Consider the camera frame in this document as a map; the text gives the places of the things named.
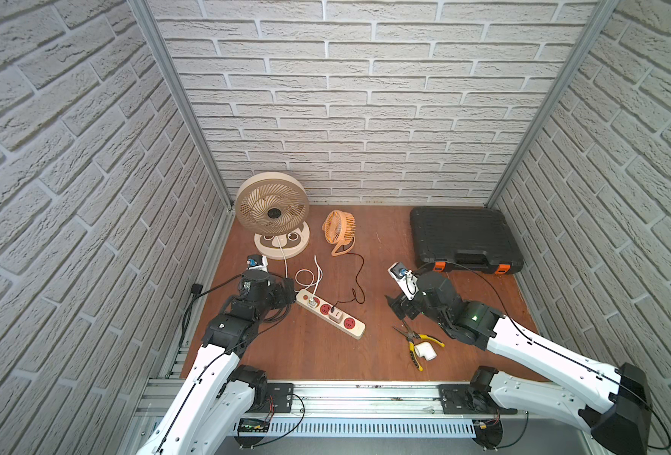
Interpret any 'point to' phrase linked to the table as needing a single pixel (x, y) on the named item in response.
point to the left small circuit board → (253, 426)
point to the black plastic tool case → (463, 239)
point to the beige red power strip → (330, 314)
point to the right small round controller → (488, 433)
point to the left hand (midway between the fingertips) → (273, 277)
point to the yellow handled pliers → (411, 336)
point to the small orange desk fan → (339, 227)
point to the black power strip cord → (196, 290)
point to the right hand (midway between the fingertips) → (404, 283)
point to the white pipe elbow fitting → (425, 349)
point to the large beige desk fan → (274, 206)
